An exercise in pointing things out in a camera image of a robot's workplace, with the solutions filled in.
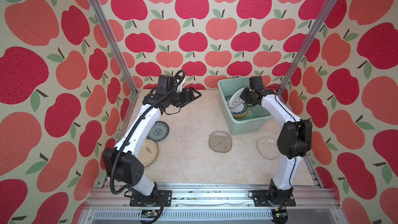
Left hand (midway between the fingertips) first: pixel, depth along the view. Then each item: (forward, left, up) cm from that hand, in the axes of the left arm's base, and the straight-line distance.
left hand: (199, 98), depth 75 cm
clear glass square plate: (-7, -13, -32) cm, 35 cm away
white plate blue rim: (+16, -24, -21) cm, 36 cm away
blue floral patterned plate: (0, +26, -31) cm, 41 cm away
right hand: (+15, -30, -14) cm, 36 cm away
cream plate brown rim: (-14, +30, -32) cm, 46 cm away
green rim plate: (+13, -31, -28) cm, 44 cm away
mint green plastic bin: (-5, -30, -14) cm, 33 cm away
